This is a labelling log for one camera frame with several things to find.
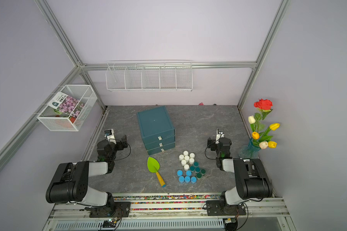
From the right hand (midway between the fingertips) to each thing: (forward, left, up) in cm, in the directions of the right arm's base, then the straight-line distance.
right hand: (217, 136), depth 95 cm
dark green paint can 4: (-24, +14, -5) cm, 28 cm away
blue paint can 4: (-26, +21, -3) cm, 34 cm away
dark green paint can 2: (-20, +14, -4) cm, 25 cm away
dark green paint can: (-17, +15, -4) cm, 23 cm away
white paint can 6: (-19, +21, -3) cm, 29 cm away
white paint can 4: (-13, +21, -4) cm, 25 cm away
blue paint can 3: (-26, +24, -3) cm, 36 cm away
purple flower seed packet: (+2, +84, +28) cm, 88 cm away
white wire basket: (-4, +90, +23) cm, 93 cm away
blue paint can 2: (-23, +20, -3) cm, 30 cm away
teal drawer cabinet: (-7, +37, +15) cm, 41 cm away
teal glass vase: (-14, -15, +7) cm, 21 cm away
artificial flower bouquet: (-7, -19, +17) cm, 26 cm away
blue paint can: (-23, +25, -4) cm, 34 cm away
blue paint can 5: (-26, +17, -4) cm, 32 cm away
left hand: (-1, +64, +3) cm, 64 cm away
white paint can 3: (-11, +17, -5) cm, 21 cm away
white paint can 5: (-16, +23, -4) cm, 28 cm away
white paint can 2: (-10, +21, -4) cm, 24 cm away
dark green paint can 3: (-21, +11, -5) cm, 24 cm away
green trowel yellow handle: (-17, +41, -7) cm, 45 cm away
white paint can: (-13, +24, -3) cm, 27 cm away
